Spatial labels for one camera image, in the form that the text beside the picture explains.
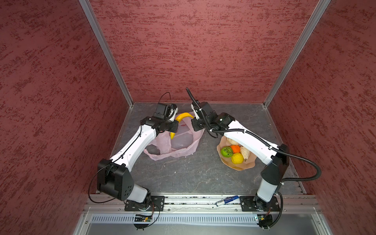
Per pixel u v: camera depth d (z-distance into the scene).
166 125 0.68
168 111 0.66
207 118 0.57
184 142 0.97
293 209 0.73
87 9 0.71
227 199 0.74
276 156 0.44
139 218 0.73
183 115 0.82
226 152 0.85
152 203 0.74
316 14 0.74
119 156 0.44
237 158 0.85
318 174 0.41
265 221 0.71
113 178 0.41
